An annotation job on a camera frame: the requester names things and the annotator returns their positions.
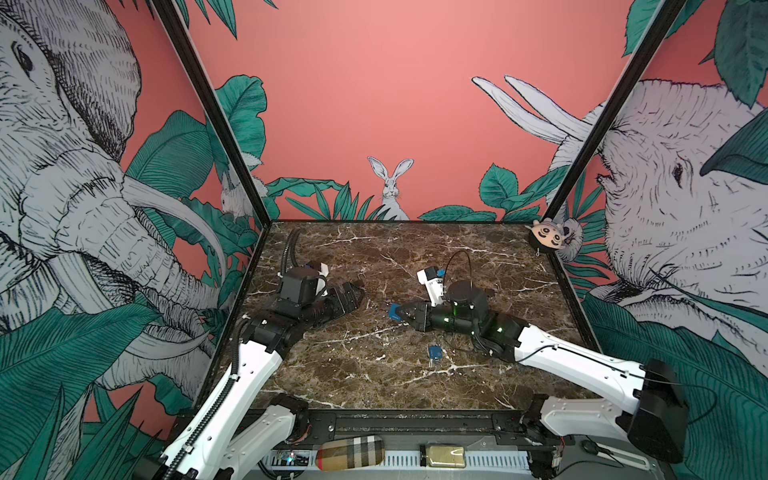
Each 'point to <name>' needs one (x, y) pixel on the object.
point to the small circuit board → (289, 458)
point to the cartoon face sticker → (548, 233)
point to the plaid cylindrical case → (350, 453)
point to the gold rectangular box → (442, 456)
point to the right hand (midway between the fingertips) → (393, 312)
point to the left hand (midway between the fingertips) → (353, 295)
